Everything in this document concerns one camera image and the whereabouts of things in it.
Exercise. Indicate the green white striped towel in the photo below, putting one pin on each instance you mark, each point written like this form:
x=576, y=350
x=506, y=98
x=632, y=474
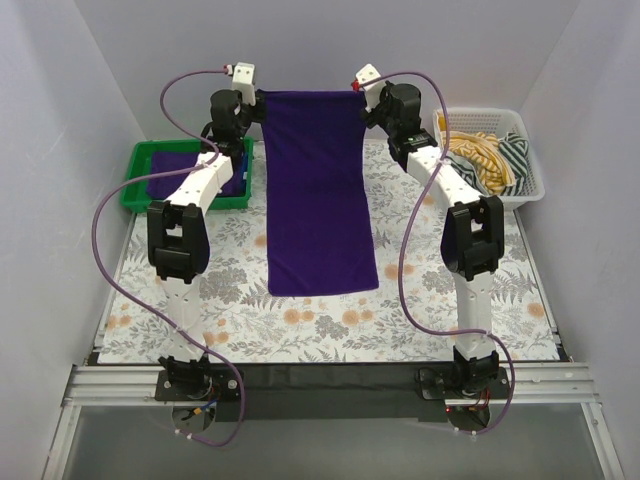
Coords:
x=515, y=149

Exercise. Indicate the aluminium rail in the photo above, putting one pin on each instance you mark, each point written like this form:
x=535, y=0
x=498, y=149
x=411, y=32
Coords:
x=533, y=383

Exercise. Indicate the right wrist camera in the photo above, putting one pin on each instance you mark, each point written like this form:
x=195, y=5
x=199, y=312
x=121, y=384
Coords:
x=369, y=80

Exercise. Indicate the green plastic tray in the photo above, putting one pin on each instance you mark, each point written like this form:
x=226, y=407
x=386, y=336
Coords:
x=167, y=155

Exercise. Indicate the yellow white striped towel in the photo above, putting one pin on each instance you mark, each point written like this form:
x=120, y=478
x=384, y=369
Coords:
x=492, y=169

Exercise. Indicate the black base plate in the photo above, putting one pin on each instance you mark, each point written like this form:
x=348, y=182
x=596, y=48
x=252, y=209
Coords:
x=308, y=406

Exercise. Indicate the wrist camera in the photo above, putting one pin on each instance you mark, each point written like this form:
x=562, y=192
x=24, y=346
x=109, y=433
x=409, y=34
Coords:
x=243, y=81
x=369, y=80

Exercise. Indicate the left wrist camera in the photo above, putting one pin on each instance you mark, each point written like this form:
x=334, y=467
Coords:
x=243, y=81

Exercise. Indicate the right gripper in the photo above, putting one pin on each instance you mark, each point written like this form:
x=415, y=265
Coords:
x=373, y=113

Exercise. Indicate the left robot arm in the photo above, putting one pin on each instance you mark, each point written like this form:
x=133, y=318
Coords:
x=178, y=244

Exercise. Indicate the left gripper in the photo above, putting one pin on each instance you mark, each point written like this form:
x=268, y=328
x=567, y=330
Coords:
x=255, y=111

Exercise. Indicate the white plastic laundry basket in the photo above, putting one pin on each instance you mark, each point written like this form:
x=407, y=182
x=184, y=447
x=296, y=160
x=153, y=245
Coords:
x=498, y=122

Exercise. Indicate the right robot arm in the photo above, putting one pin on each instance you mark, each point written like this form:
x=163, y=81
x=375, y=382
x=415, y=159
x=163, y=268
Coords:
x=472, y=242

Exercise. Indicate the blue towel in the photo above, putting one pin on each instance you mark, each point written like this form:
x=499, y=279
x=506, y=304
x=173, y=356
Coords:
x=245, y=173

